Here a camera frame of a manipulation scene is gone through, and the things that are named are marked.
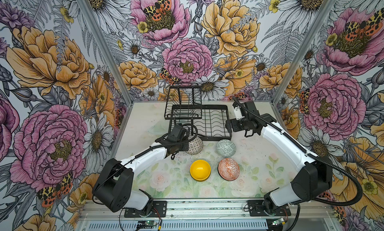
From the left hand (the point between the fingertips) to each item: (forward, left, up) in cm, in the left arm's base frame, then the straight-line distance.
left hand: (184, 147), depth 88 cm
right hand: (+6, -28, +11) cm, 31 cm away
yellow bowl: (-11, -9, -7) cm, 16 cm away
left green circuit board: (-35, +17, -7) cm, 40 cm away
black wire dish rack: (+35, +1, -1) cm, 35 cm away
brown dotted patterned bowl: (+2, -7, -3) cm, 8 cm away
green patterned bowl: (+2, -26, -6) cm, 26 cm away
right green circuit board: (-35, -45, -7) cm, 58 cm away
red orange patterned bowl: (-11, -25, -5) cm, 28 cm away
